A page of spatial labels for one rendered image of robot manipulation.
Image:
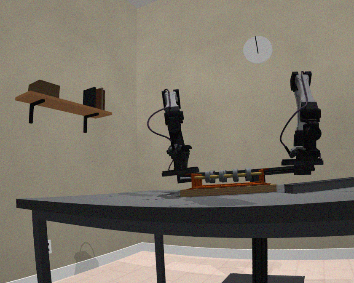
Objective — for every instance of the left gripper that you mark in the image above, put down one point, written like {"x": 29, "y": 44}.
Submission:
{"x": 308, "y": 151}

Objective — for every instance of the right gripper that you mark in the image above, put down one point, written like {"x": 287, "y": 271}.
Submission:
{"x": 184, "y": 151}

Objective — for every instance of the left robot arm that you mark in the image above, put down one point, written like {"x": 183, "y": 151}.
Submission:
{"x": 308, "y": 118}

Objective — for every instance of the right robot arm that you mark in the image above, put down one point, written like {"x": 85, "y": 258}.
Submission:
{"x": 173, "y": 116}

